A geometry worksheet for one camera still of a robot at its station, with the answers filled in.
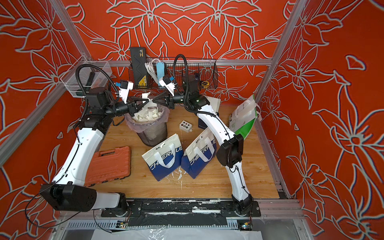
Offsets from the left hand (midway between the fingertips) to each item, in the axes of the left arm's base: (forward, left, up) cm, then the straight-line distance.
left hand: (147, 99), depth 67 cm
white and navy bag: (-16, -8, -26) cm, 31 cm away
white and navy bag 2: (-14, -25, -22) cm, 36 cm away
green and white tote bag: (+11, -51, -21) cm, 57 cm away
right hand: (0, -2, -1) cm, 2 cm away
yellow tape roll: (+28, -27, -11) cm, 41 cm away
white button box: (+15, -15, -37) cm, 42 cm away
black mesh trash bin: (-1, +2, -29) cm, 29 cm away
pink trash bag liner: (-4, +6, -16) cm, 18 cm away
